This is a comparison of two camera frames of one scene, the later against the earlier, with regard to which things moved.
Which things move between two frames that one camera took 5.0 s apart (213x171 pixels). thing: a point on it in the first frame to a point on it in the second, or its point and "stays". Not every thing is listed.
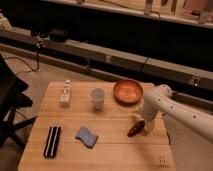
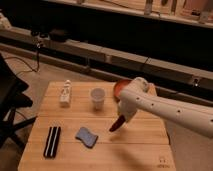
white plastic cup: x=97 y=95 stays
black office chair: x=12 y=98 stays
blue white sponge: x=87 y=137 stays
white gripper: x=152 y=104 to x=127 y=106
